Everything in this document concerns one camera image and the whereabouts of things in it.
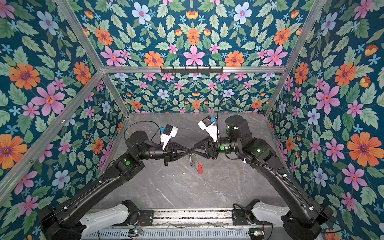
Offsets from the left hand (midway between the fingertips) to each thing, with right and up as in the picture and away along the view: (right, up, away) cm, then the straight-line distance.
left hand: (189, 152), depth 55 cm
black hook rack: (-2, +45, +38) cm, 60 cm away
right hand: (+2, +2, +1) cm, 3 cm away
